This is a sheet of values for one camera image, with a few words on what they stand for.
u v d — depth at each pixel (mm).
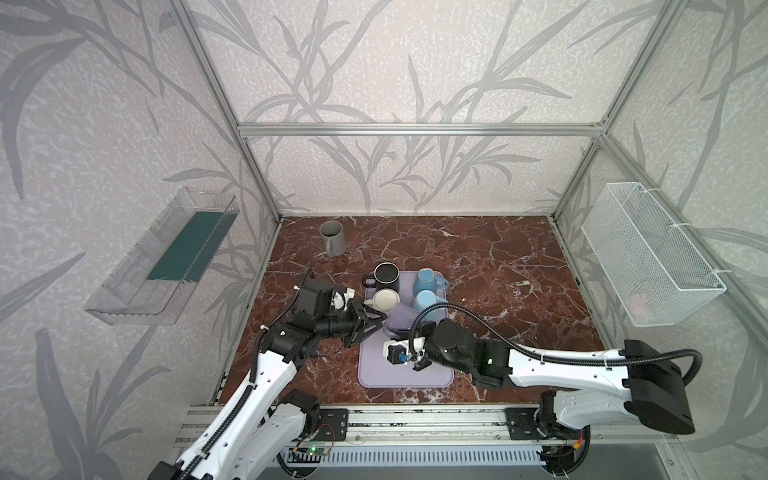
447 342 534
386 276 919
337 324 620
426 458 770
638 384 411
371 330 705
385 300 854
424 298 866
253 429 449
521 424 729
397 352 578
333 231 1056
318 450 706
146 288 629
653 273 641
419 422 753
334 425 734
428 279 894
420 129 968
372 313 705
